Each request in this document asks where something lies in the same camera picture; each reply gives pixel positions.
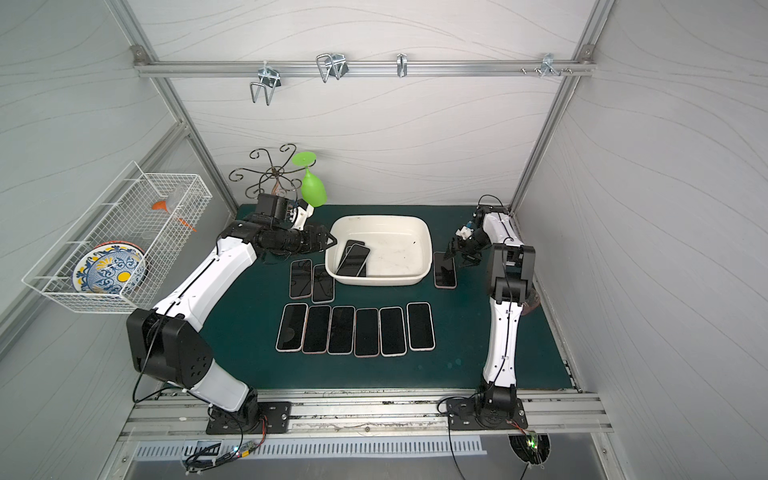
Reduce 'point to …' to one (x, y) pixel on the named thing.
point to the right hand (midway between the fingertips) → (456, 259)
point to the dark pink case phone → (420, 326)
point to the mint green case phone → (341, 330)
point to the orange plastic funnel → (162, 205)
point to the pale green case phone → (323, 285)
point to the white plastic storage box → (379, 250)
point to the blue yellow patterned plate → (112, 267)
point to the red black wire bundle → (194, 465)
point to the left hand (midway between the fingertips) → (327, 244)
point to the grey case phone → (353, 261)
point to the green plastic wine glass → (312, 191)
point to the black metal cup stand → (273, 177)
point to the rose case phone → (317, 328)
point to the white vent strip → (212, 450)
